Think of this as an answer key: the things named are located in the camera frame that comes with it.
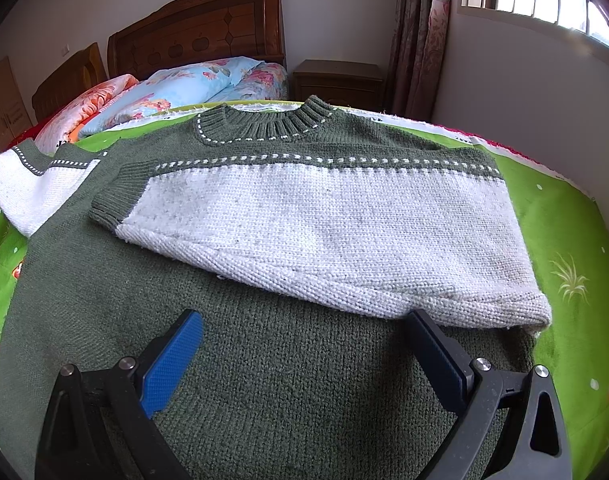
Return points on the pink floral curtain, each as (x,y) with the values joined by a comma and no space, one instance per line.
(416,58)

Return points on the wooden nightstand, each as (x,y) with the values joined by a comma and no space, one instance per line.
(343,83)

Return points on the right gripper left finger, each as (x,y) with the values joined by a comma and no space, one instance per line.
(97,419)

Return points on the wooden wardrobe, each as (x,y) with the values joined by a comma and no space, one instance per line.
(14,118)

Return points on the pink floral pillow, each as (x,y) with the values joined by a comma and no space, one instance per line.
(66,125)

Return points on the blue floral folded quilt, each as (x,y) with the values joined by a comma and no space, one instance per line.
(226,79)

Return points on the green cartoon bed sheet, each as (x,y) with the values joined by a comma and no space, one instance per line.
(568,244)

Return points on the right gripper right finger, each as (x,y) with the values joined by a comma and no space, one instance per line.
(533,443)

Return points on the small wooden headboard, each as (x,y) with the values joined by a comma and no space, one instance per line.
(79,73)

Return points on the large wooden headboard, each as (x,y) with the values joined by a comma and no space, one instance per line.
(190,31)

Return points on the green and white knit sweater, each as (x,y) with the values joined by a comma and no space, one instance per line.
(302,238)

